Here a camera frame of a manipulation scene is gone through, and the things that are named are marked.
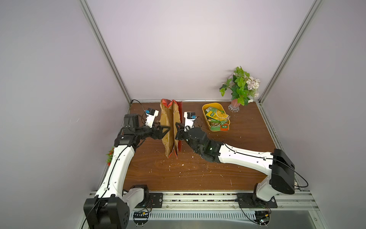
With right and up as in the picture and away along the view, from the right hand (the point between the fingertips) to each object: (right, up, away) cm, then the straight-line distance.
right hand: (177, 119), depth 71 cm
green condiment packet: (+24, -3, +28) cm, 37 cm away
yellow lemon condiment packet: (+27, +2, +30) cm, 41 cm away
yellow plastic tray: (+29, +9, +40) cm, 50 cm away
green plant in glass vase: (+39, +18, +12) cm, 45 cm away
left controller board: (-19, -51, +1) cm, 55 cm away
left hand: (-7, -4, +4) cm, 9 cm away
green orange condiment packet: (+29, -7, +24) cm, 38 cm away
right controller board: (+43, -50, -1) cm, 66 cm away
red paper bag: (-3, +3, +2) cm, 5 cm away
